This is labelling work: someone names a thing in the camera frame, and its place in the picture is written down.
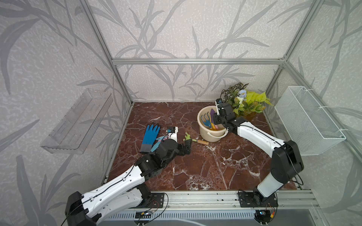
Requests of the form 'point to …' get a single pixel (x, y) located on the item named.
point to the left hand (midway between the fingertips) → (186, 140)
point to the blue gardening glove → (151, 136)
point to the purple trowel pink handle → (212, 113)
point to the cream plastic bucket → (209, 132)
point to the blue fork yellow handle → (207, 121)
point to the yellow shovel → (213, 128)
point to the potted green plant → (244, 102)
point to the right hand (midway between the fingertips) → (217, 112)
